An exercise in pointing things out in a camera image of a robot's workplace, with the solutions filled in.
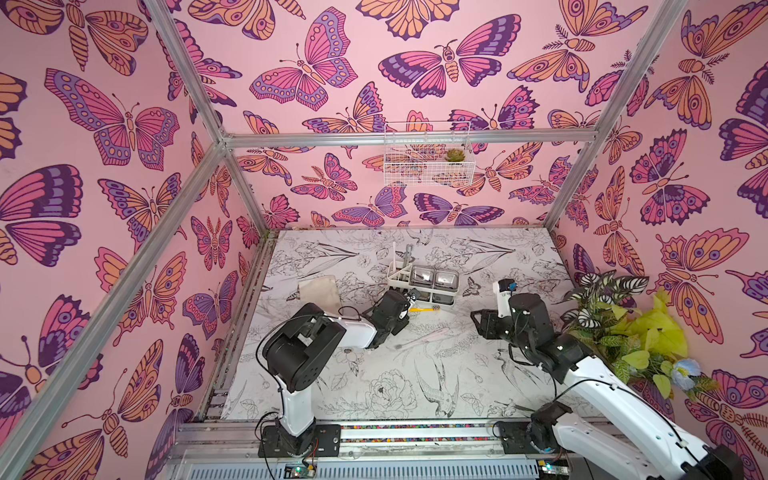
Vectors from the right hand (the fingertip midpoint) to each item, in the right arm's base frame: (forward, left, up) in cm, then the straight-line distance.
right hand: (480, 311), depth 80 cm
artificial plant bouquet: (-12, -31, +8) cm, 34 cm away
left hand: (+10, +21, -14) cm, 27 cm away
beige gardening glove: (+15, +48, -15) cm, 52 cm away
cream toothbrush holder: (+16, +21, -8) cm, 28 cm away
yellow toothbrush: (+9, +10, -15) cm, 20 cm away
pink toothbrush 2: (-1, +14, -16) cm, 21 cm away
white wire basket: (+48, +17, +18) cm, 54 cm away
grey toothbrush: (+33, +18, -15) cm, 40 cm away
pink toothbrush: (+19, +23, -6) cm, 31 cm away
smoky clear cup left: (+24, +13, -17) cm, 32 cm away
